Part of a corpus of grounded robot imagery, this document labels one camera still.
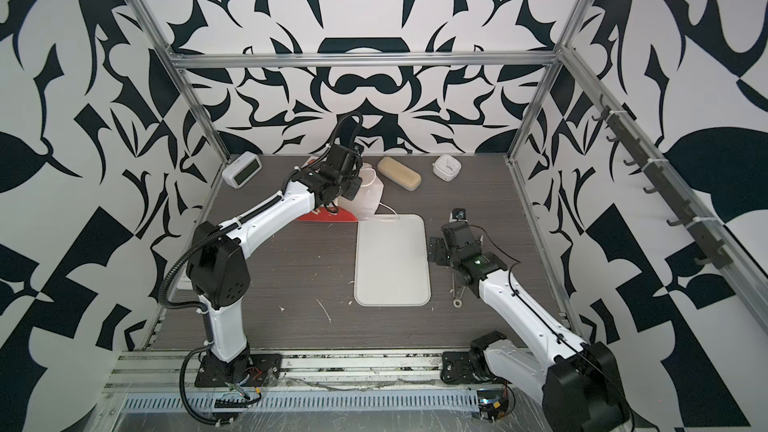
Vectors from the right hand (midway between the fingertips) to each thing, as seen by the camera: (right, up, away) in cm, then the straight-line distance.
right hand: (449, 242), depth 85 cm
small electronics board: (+8, -35, -14) cm, 39 cm away
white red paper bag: (-24, +9, +15) cm, 30 cm away
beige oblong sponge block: (-13, +20, +26) cm, 36 cm away
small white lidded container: (+5, +23, +29) cm, 38 cm away
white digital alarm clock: (-69, +21, +23) cm, 75 cm away
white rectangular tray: (-16, -8, +8) cm, 19 cm away
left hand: (-28, +20, +4) cm, 35 cm away
